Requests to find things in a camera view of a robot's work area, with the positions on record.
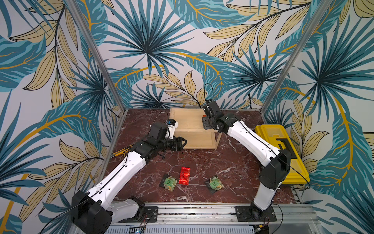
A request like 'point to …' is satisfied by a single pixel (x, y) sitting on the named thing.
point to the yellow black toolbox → (277, 135)
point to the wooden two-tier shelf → (189, 121)
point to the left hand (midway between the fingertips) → (181, 143)
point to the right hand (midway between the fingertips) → (210, 119)
